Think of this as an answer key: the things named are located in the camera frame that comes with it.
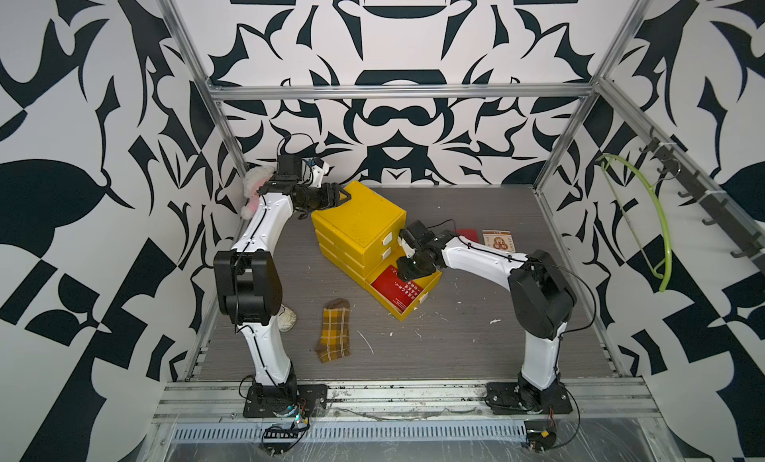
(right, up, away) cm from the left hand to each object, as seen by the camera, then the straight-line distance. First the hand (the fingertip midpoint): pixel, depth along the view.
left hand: (341, 195), depth 90 cm
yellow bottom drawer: (+25, -26, -3) cm, 36 cm away
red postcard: (+45, -13, +18) cm, 50 cm away
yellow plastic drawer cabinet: (+7, -11, -11) cm, 17 cm away
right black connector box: (+49, -57, -20) cm, 78 cm away
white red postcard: (+53, -14, +15) cm, 57 cm away
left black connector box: (-12, -59, -19) cm, 64 cm away
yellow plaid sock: (-1, -39, -5) cm, 39 cm away
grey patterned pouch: (-15, -35, -6) cm, 39 cm away
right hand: (+18, -22, +2) cm, 29 cm away
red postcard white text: (+17, -29, +1) cm, 34 cm away
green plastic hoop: (+75, -19, -24) cm, 81 cm away
